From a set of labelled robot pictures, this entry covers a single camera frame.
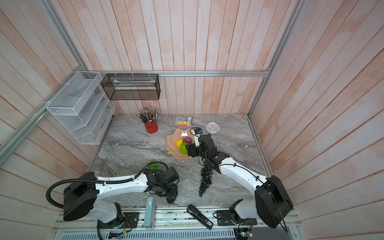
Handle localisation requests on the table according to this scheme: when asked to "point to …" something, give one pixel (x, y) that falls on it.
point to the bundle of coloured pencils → (147, 115)
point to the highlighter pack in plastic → (184, 121)
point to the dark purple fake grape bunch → (206, 173)
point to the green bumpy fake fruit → (183, 148)
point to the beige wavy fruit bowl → (171, 146)
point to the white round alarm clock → (212, 127)
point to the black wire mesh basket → (132, 86)
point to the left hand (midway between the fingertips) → (172, 197)
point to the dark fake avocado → (170, 200)
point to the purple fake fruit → (187, 139)
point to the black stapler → (193, 210)
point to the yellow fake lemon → (179, 142)
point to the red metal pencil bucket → (151, 128)
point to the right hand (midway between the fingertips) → (191, 143)
